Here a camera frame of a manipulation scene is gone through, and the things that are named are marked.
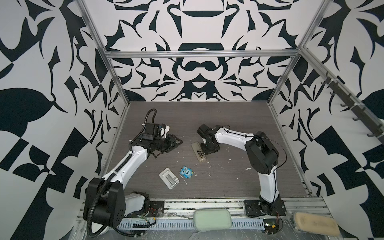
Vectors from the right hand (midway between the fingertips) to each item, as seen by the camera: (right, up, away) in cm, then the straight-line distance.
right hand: (207, 151), depth 94 cm
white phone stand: (-21, -12, -11) cm, 27 cm away
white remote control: (-5, 0, -2) cm, 6 cm away
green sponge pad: (0, -25, -25) cm, 36 cm away
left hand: (-15, +8, -12) cm, 21 cm away
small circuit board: (+28, -30, -23) cm, 47 cm away
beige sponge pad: (+46, -26, -27) cm, 59 cm away
